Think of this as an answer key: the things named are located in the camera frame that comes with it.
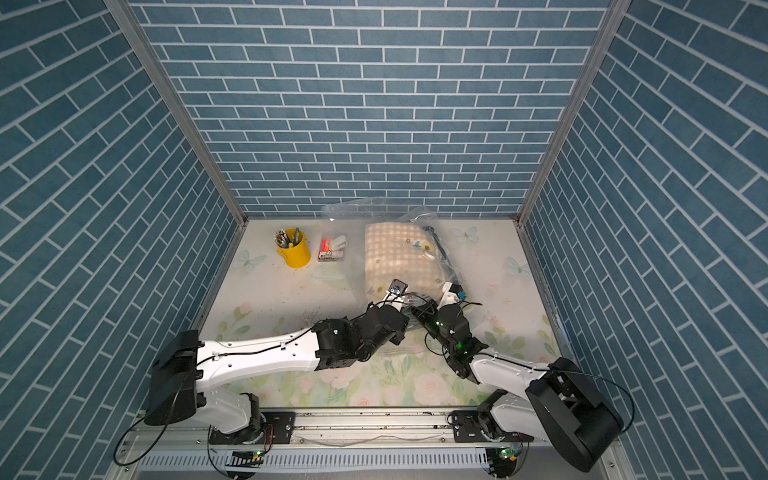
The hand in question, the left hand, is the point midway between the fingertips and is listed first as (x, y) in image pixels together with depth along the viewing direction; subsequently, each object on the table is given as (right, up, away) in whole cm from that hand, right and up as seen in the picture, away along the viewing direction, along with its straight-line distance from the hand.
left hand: (412, 313), depth 74 cm
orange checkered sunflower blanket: (-2, +15, +19) cm, 24 cm away
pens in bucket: (-39, +18, +19) cm, 47 cm away
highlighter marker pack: (-29, +13, +34) cm, 47 cm away
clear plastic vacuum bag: (-22, +28, +37) cm, 51 cm away
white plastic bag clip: (-26, +18, +34) cm, 46 cm away
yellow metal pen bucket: (-37, +14, +25) cm, 47 cm away
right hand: (0, +2, +8) cm, 9 cm away
